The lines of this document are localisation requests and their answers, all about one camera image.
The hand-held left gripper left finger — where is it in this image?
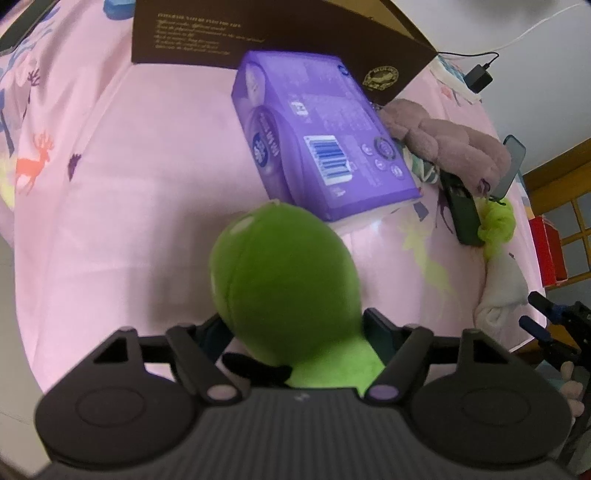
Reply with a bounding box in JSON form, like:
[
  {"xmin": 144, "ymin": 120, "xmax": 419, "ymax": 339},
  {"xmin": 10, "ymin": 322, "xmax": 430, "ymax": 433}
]
[{"xmin": 88, "ymin": 315, "xmax": 252, "ymax": 409}]

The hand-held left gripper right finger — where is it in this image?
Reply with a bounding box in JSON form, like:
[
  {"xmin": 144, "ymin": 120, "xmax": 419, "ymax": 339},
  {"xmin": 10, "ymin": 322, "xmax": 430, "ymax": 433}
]
[{"xmin": 362, "ymin": 308, "xmax": 513, "ymax": 409}]

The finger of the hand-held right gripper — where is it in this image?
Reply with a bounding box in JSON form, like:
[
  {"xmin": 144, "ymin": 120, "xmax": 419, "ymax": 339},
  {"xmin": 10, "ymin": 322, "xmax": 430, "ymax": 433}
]
[
  {"xmin": 529, "ymin": 291, "xmax": 566, "ymax": 324},
  {"xmin": 518, "ymin": 315, "xmax": 555, "ymax": 344}
]

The green plush toy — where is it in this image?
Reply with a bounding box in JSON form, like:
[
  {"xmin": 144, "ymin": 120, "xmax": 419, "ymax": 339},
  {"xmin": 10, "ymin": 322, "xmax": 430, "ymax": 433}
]
[{"xmin": 208, "ymin": 199, "xmax": 386, "ymax": 398}]

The pink plush toy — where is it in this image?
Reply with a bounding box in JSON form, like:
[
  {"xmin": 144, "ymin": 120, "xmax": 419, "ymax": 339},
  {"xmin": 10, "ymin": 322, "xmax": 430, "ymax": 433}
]
[{"xmin": 379, "ymin": 98, "xmax": 512, "ymax": 195}]

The brown cardboard box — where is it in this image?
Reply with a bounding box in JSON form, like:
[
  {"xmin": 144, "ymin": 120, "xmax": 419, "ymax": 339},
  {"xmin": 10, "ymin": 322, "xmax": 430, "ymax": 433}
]
[{"xmin": 131, "ymin": 0, "xmax": 438, "ymax": 106}]

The person's right hand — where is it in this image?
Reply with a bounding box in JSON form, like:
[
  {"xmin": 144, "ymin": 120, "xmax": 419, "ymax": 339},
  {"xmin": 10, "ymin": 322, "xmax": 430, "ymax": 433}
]
[{"xmin": 558, "ymin": 361, "xmax": 587, "ymax": 418}]

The white cloth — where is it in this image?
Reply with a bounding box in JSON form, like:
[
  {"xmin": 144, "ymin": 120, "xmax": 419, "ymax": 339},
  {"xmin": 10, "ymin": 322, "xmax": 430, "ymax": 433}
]
[{"xmin": 473, "ymin": 251, "xmax": 529, "ymax": 330}]

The red box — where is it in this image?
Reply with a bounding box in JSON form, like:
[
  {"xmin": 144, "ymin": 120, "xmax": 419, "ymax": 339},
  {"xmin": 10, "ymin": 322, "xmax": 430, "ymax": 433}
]
[{"xmin": 529, "ymin": 216, "xmax": 568, "ymax": 287}]

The neon yellow scrunchie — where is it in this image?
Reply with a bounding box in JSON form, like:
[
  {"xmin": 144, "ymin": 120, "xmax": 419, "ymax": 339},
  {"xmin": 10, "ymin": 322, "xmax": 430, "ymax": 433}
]
[{"xmin": 477, "ymin": 198, "xmax": 515, "ymax": 259}]

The dark green phone stand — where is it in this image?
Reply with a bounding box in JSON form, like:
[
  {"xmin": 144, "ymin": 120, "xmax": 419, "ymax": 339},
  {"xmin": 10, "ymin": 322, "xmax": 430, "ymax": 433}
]
[{"xmin": 436, "ymin": 134, "xmax": 527, "ymax": 246}]

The pink printed bedsheet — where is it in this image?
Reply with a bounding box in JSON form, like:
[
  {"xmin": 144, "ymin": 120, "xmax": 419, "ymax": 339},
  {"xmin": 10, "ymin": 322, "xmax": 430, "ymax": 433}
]
[{"xmin": 0, "ymin": 0, "xmax": 548, "ymax": 407}]

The purple tissue pack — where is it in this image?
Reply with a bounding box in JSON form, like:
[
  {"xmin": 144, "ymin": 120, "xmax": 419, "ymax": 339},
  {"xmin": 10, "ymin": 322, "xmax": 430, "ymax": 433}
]
[{"xmin": 231, "ymin": 50, "xmax": 424, "ymax": 223}]

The black charger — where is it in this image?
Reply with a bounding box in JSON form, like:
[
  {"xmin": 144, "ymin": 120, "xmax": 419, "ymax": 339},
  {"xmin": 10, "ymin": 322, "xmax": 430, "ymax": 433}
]
[{"xmin": 464, "ymin": 64, "xmax": 494, "ymax": 92}]

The white power strip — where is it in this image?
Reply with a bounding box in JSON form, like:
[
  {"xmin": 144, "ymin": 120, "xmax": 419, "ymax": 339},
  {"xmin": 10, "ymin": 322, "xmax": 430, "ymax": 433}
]
[{"xmin": 431, "ymin": 55, "xmax": 483, "ymax": 104}]

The blue slipper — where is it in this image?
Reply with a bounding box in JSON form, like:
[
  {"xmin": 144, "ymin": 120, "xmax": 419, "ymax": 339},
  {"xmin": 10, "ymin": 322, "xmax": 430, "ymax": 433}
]
[{"xmin": 104, "ymin": 0, "xmax": 137, "ymax": 18}]

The black smartphone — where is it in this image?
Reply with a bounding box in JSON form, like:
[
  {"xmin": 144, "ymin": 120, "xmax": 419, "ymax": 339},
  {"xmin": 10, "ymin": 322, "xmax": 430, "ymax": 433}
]
[{"xmin": 0, "ymin": 0, "xmax": 61, "ymax": 52}]

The wooden furniture frame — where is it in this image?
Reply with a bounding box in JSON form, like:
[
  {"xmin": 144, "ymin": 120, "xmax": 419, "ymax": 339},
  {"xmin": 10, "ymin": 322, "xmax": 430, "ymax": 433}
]
[{"xmin": 524, "ymin": 138, "xmax": 591, "ymax": 291}]

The black cable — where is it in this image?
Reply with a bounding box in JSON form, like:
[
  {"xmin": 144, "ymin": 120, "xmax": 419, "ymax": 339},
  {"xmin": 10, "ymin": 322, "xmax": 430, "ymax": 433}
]
[{"xmin": 436, "ymin": 51, "xmax": 500, "ymax": 68}]

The white cable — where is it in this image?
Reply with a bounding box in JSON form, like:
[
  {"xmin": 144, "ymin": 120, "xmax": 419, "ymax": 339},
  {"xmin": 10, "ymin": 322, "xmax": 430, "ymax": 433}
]
[{"xmin": 496, "ymin": 0, "xmax": 591, "ymax": 51}]

